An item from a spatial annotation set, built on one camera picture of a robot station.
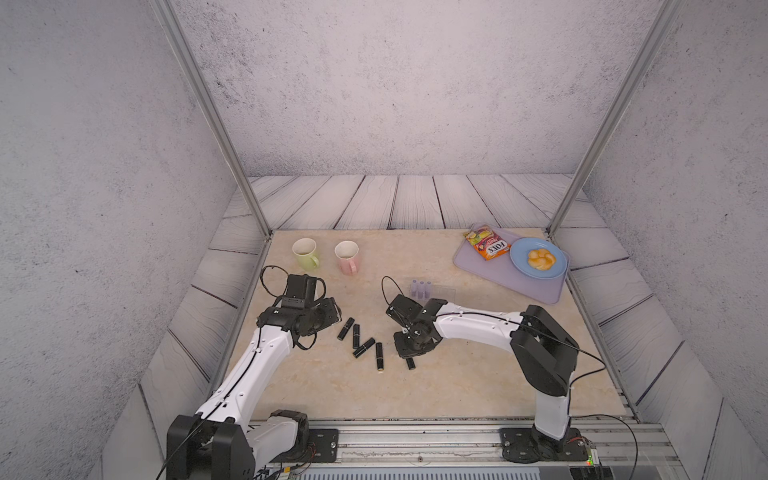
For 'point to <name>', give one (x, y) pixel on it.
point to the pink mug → (347, 252)
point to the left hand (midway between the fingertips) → (338, 312)
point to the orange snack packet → (487, 242)
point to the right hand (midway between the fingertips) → (403, 353)
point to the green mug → (303, 248)
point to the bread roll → (541, 259)
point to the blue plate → (518, 255)
